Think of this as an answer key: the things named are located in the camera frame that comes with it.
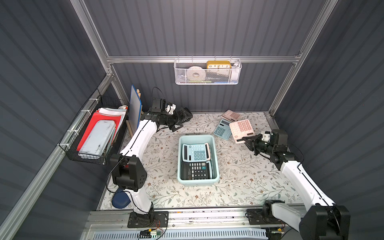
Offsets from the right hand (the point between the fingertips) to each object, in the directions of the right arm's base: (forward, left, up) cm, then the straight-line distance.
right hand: (246, 137), depth 79 cm
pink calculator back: (+36, 0, -20) cm, 41 cm away
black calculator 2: (+5, +33, +12) cm, 35 cm away
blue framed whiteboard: (+21, +65, 0) cm, 69 cm away
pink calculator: (+6, +2, 0) cm, 6 cm away
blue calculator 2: (+21, +8, -20) cm, 30 cm away
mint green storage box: (0, +25, -12) cm, 28 cm away
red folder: (+5, +77, +10) cm, 78 cm away
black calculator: (-13, +27, -13) cm, 33 cm away
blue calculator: (-13, +19, -13) cm, 26 cm away
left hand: (+8, +30, +4) cm, 32 cm away
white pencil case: (-8, +71, +11) cm, 72 cm away
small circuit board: (-41, +50, -23) cm, 69 cm away
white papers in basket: (+11, +67, +9) cm, 69 cm away
